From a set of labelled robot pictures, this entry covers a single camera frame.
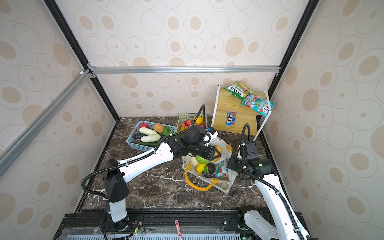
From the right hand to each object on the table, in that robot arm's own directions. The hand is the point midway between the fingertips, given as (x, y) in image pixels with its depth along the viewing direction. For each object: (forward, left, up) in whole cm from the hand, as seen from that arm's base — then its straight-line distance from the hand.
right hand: (231, 162), depth 76 cm
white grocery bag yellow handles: (+1, +15, -15) cm, 21 cm away
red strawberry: (+42, +24, -13) cm, 50 cm away
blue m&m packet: (+33, -5, 0) cm, 33 cm away
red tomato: (+35, +55, -9) cm, 66 cm away
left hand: (0, +6, +8) cm, 10 cm away
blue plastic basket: (+23, +62, -11) cm, 67 cm away
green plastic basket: (+45, +28, -12) cm, 54 cm away
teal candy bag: (-1, +4, -8) cm, 9 cm away
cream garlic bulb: (+7, +19, -12) cm, 24 cm away
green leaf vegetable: (+30, +38, -11) cm, 50 cm away
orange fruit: (+39, +15, -10) cm, 43 cm away
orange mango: (0, +9, +9) cm, 12 cm away
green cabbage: (+4, +15, -6) cm, 16 cm away
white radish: (+24, +48, -10) cm, 55 cm away
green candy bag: (+34, -7, +19) cm, 40 cm away
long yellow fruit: (+3, +16, -12) cm, 20 cm away
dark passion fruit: (+2, +9, -11) cm, 14 cm away
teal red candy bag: (+24, -16, +17) cm, 33 cm away
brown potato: (+32, +44, -8) cm, 55 cm away
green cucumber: (+20, +49, -11) cm, 54 cm away
